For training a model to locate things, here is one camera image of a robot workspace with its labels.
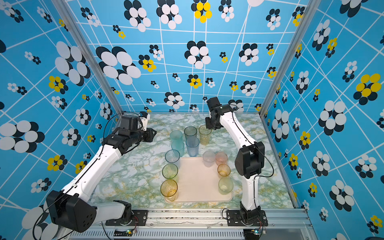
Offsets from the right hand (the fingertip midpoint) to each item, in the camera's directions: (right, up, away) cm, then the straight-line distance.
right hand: (212, 125), depth 91 cm
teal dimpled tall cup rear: (-24, -7, +6) cm, 25 cm away
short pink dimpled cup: (+6, -21, +2) cm, 21 cm away
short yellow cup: (+6, -27, -3) cm, 28 cm away
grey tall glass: (-14, -4, +5) cm, 16 cm away
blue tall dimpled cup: (-12, -12, +2) cm, 17 cm away
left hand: (-32, -3, -11) cm, 34 cm away
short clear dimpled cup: (-2, -20, +3) cm, 21 cm away
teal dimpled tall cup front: (-22, -13, +4) cm, 25 cm away
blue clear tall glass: (-25, -20, +2) cm, 32 cm away
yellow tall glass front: (-25, -35, -10) cm, 44 cm away
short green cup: (+6, -34, -9) cm, 35 cm away
